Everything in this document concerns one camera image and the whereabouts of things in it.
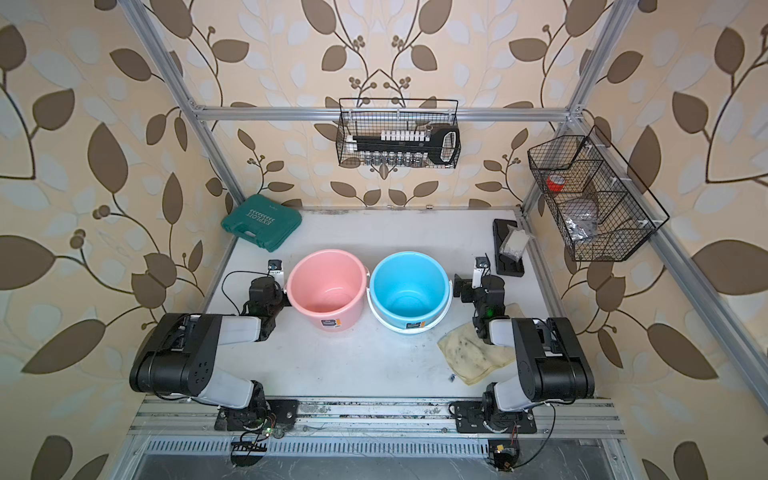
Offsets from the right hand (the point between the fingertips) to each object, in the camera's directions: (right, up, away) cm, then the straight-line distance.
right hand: (473, 275), depth 94 cm
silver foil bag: (+18, +13, -24) cm, 33 cm away
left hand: (-61, -1, 0) cm, 61 cm away
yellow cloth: (-3, -22, -10) cm, 24 cm away
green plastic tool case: (-74, +18, +17) cm, 79 cm away
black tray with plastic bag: (+14, +10, +8) cm, 19 cm away
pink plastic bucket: (-47, -4, +2) cm, 47 cm away
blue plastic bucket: (-21, -6, +2) cm, 22 cm away
